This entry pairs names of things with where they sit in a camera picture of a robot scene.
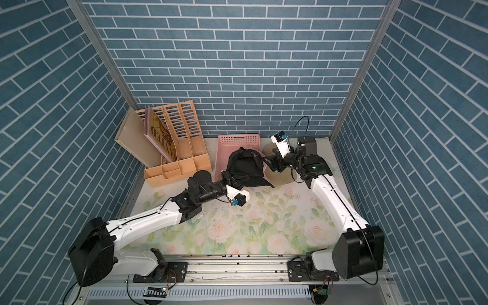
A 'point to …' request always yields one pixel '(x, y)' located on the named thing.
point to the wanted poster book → (157, 132)
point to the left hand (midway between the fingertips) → (250, 174)
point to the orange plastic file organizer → (180, 123)
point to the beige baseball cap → (283, 178)
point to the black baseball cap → (249, 163)
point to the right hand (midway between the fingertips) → (272, 154)
